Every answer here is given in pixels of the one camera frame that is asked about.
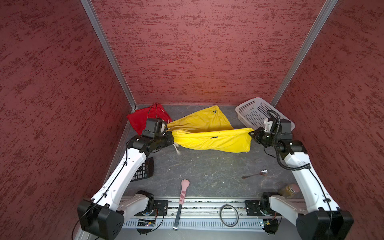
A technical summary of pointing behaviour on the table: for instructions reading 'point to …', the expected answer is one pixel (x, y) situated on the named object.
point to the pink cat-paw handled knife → (185, 183)
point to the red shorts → (139, 117)
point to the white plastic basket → (253, 113)
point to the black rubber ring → (220, 216)
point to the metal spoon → (263, 172)
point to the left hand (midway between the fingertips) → (173, 141)
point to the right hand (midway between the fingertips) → (247, 135)
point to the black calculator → (145, 171)
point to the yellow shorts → (210, 128)
